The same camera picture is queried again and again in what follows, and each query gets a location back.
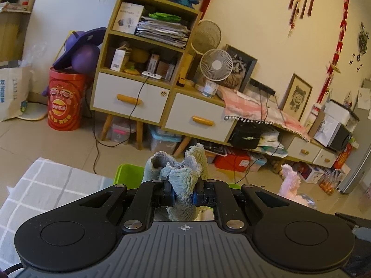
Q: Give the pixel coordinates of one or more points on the red snack bucket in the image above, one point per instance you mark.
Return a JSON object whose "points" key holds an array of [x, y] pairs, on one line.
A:
{"points": [[65, 101]]}

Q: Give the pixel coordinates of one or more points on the white printed cup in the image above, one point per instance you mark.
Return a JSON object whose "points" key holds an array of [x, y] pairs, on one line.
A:
{"points": [[209, 88]]}

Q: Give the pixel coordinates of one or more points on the long low wooden cabinet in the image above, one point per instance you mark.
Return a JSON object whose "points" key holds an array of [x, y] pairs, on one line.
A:
{"points": [[307, 150]]}

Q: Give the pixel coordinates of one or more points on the pink doll blue dress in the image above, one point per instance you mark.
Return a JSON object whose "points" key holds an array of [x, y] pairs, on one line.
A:
{"points": [[289, 184]]}

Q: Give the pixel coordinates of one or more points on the grey checked tablecloth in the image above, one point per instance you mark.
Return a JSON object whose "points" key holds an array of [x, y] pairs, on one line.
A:
{"points": [[43, 185]]}

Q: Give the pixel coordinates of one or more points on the white black appliance box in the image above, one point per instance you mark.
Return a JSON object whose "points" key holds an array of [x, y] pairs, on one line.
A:
{"points": [[332, 131]]}

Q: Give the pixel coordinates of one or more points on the red hanging decoration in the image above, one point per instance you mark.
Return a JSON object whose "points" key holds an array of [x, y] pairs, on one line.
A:
{"points": [[337, 52]]}

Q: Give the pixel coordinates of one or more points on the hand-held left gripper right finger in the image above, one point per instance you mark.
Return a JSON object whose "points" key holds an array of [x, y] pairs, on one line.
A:
{"points": [[196, 195]]}

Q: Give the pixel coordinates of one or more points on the white desk fan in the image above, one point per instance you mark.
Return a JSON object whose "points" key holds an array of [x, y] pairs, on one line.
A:
{"points": [[216, 63]]}

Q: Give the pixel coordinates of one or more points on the red flat box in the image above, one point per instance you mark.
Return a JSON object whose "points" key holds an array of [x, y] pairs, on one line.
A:
{"points": [[232, 162]]}

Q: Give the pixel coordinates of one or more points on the white product box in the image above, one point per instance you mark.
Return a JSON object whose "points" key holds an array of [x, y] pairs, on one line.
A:
{"points": [[127, 17]]}

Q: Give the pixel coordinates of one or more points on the green fluffy towel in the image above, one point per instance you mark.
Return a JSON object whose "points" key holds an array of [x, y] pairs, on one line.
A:
{"points": [[185, 179]]}

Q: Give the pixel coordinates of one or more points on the framed cat picture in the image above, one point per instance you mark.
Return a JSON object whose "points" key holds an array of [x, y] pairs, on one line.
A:
{"points": [[240, 69]]}

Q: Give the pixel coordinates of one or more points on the black power strip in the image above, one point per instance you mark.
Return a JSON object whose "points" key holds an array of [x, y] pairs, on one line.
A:
{"points": [[262, 86]]}

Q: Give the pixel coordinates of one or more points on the white paper bag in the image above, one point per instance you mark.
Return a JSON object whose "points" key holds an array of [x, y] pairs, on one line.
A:
{"points": [[13, 92]]}

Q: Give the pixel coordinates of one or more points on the purple plush toy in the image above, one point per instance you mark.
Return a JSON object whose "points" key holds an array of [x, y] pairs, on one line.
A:
{"points": [[85, 55]]}

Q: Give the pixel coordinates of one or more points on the white flat device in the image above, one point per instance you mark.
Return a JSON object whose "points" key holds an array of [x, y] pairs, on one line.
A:
{"points": [[151, 75]]}

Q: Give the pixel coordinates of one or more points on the clear storage box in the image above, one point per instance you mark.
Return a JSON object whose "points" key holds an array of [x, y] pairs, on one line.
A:
{"points": [[163, 140]]}

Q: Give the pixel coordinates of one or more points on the yellow upright case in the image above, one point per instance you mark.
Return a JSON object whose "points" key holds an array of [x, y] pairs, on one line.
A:
{"points": [[184, 71]]}

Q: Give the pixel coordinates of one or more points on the tall wooden shelf cabinet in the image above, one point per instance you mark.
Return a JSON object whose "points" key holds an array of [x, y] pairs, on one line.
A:
{"points": [[130, 104]]}

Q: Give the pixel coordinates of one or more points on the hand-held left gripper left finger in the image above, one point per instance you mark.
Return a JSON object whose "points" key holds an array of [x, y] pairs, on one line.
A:
{"points": [[169, 194]]}

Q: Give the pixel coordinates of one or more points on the green plastic bin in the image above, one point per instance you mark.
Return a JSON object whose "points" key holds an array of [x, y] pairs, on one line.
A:
{"points": [[127, 175]]}

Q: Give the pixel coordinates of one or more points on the framed girl drawing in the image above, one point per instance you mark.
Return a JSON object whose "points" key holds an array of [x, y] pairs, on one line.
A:
{"points": [[297, 98]]}

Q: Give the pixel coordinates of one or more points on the pink tasselled cloth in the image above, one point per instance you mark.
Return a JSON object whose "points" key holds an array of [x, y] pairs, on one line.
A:
{"points": [[246, 105]]}

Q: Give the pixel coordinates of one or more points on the stack of papers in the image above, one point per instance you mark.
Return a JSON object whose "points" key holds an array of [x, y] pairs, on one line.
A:
{"points": [[162, 31]]}

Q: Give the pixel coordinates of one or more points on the low wooden drawer cabinet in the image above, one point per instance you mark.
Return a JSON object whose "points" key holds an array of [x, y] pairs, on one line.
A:
{"points": [[200, 115]]}

